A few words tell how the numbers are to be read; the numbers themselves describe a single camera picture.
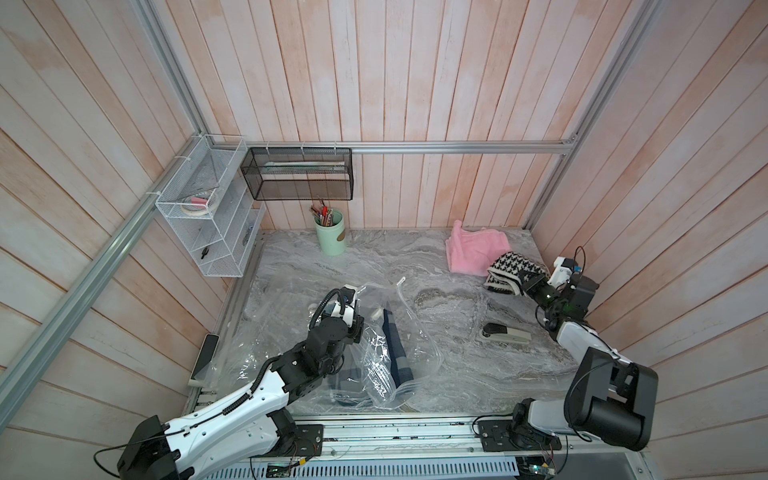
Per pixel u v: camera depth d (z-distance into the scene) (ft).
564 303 2.25
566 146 3.07
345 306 1.98
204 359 2.80
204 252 2.88
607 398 1.42
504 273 2.90
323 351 1.79
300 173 3.40
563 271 2.55
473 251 3.51
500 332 2.94
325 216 3.21
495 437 2.40
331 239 3.51
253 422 1.97
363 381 2.23
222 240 2.56
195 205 2.44
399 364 2.61
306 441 2.41
